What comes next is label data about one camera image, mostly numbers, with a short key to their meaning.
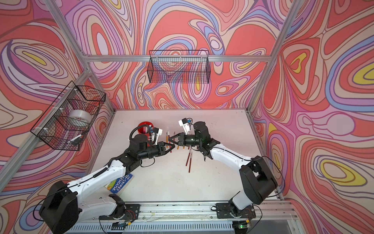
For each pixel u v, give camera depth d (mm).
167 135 759
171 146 749
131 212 725
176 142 737
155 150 684
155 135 682
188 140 704
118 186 791
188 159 928
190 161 910
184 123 734
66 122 688
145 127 936
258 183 432
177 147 734
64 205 392
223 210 733
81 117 720
